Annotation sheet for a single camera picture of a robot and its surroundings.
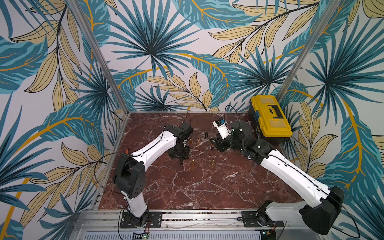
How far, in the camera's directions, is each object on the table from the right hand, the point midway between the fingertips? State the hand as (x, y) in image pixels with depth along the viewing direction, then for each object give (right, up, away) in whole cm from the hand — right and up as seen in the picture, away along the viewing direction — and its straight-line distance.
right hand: (214, 136), depth 74 cm
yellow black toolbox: (+37, +9, +20) cm, 43 cm away
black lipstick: (-1, -1, +29) cm, 29 cm away
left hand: (-17, -13, +8) cm, 23 cm away
